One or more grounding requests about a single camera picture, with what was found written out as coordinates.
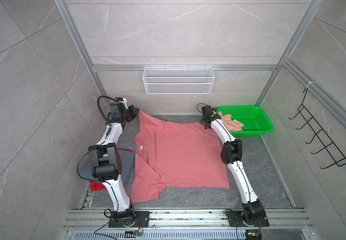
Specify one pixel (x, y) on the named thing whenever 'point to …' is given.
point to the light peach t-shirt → (234, 125)
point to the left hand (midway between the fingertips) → (139, 105)
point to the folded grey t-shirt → (126, 157)
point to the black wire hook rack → (333, 151)
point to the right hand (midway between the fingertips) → (205, 120)
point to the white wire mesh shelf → (178, 80)
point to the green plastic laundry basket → (255, 122)
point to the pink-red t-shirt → (181, 156)
